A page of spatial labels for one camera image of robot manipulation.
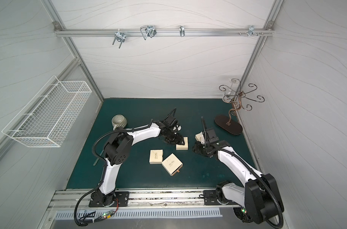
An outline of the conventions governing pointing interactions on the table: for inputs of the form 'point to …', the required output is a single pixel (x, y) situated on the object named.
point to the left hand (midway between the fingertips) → (182, 144)
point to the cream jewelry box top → (200, 138)
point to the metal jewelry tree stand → (232, 123)
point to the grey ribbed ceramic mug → (118, 120)
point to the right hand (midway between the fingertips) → (195, 148)
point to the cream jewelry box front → (172, 164)
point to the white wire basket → (47, 119)
